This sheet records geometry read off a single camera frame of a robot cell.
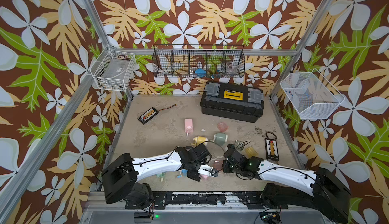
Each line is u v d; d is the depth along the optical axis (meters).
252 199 0.75
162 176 0.79
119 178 0.42
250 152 0.91
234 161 0.65
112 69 0.88
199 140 0.89
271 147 0.91
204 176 0.74
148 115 1.07
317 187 0.42
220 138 0.90
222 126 1.03
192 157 0.62
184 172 0.75
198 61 0.99
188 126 0.95
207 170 0.67
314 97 0.81
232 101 0.95
